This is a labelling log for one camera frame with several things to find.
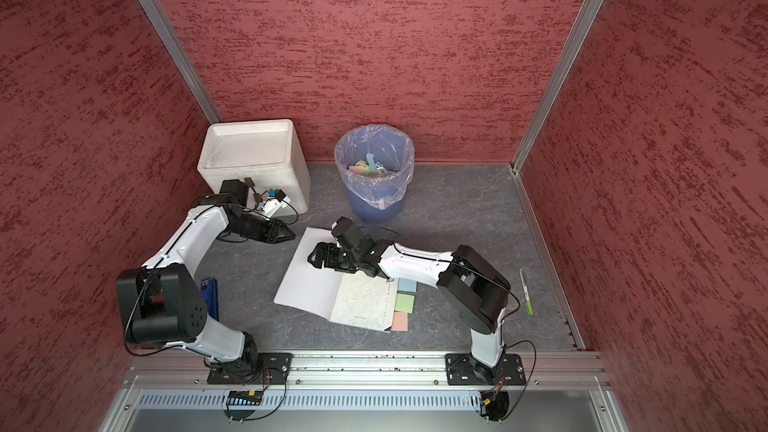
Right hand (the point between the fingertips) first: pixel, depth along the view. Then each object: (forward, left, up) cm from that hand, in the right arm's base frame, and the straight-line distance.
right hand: (320, 266), depth 83 cm
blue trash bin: (+20, -10, -2) cm, 22 cm away
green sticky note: (-8, -24, -10) cm, 27 cm away
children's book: (-6, -8, -8) cm, 13 cm away
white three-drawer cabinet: (+30, +18, +16) cm, 38 cm away
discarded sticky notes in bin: (+33, -13, +5) cm, 36 cm away
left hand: (+6, +9, +4) cm, 12 cm away
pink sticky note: (-13, -22, -9) cm, 27 cm away
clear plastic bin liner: (+37, -21, +11) cm, 44 cm away
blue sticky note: (-3, -25, -8) cm, 26 cm away
